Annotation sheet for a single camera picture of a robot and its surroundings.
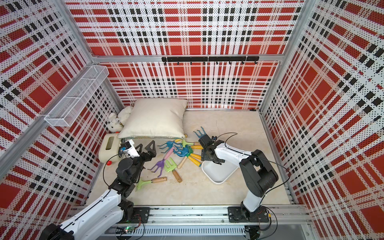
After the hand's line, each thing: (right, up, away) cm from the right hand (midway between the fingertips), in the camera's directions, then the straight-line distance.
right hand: (214, 157), depth 91 cm
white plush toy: (-69, +22, +13) cm, 73 cm away
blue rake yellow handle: (-11, +5, +7) cm, 14 cm away
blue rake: (-8, +13, +14) cm, 20 cm away
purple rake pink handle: (-33, -4, 0) cm, 34 cm away
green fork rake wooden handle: (-19, +7, +7) cm, 21 cm away
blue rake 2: (-24, +5, +7) cm, 25 cm away
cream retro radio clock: (-64, +6, -3) cm, 64 cm away
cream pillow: (-40, +25, +10) cm, 48 cm away
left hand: (-35, +10, -11) cm, 38 cm away
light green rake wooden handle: (-27, -7, -2) cm, 28 cm away
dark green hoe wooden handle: (-33, -12, -6) cm, 36 cm away
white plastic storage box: (+1, -8, -7) cm, 11 cm away
